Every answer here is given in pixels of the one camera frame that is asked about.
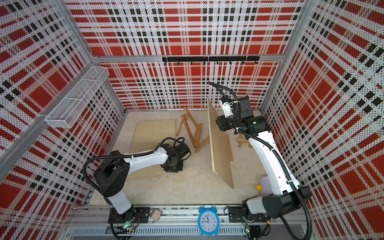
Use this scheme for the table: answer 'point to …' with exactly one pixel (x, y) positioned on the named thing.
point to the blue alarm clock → (208, 221)
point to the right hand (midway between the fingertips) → (223, 120)
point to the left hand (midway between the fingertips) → (178, 169)
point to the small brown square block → (155, 214)
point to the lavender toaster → (264, 186)
